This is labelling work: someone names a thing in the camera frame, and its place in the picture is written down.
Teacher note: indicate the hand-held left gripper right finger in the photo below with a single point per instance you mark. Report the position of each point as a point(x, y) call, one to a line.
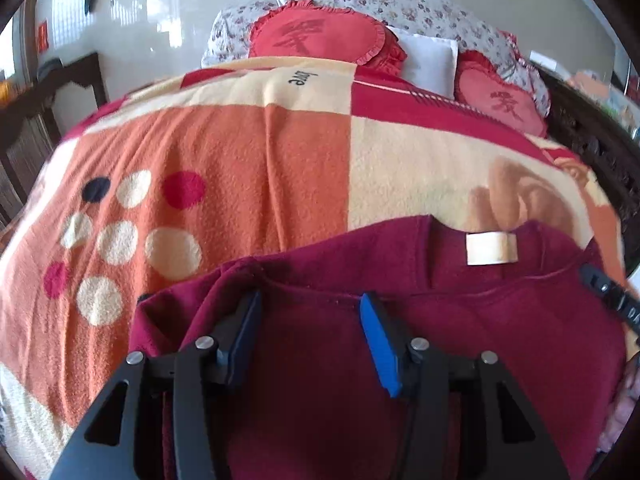
point(380, 345)

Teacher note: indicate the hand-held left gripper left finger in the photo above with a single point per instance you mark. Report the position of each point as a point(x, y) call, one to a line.
point(245, 330)

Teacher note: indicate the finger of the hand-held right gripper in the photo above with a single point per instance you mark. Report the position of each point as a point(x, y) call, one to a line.
point(607, 292)

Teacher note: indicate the maroon fleece sweater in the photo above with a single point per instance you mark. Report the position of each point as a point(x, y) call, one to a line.
point(325, 410)

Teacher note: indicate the person's right hand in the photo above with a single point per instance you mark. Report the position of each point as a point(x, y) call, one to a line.
point(625, 405)

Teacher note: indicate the patchwork printed blanket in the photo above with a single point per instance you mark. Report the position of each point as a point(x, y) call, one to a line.
point(250, 160)

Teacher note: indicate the orange paper packet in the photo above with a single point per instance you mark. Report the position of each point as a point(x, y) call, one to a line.
point(590, 85)

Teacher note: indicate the red heart-shaped pillow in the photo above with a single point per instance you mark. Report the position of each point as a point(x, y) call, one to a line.
point(500, 100)
point(320, 35)

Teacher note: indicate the white pillow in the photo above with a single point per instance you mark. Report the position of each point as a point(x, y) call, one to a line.
point(430, 60)

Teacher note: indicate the dark wooden side table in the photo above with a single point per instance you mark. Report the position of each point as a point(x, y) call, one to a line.
point(30, 135)

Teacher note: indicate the small floral pillow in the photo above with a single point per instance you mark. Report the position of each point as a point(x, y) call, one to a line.
point(230, 30)

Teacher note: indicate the dark hat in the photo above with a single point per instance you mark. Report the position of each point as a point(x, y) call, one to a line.
point(50, 67)

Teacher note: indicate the orange box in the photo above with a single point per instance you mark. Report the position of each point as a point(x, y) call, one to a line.
point(6, 91)

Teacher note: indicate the large floral pillow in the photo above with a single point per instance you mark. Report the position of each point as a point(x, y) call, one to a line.
point(415, 5)

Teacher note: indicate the carved dark wooden bed frame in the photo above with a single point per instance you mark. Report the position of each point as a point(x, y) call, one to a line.
point(595, 130)

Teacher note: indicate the red wall paper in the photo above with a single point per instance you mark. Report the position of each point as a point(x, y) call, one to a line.
point(42, 35)

